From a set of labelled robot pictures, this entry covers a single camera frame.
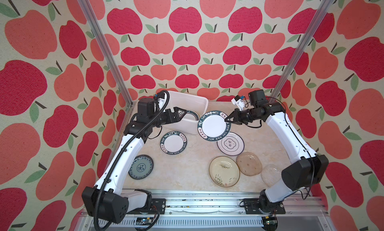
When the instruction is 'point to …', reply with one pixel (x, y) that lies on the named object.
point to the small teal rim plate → (192, 114)
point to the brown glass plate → (249, 163)
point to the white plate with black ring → (233, 145)
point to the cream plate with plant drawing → (224, 171)
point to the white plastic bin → (187, 102)
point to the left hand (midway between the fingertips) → (183, 114)
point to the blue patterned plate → (141, 167)
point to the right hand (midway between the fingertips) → (229, 119)
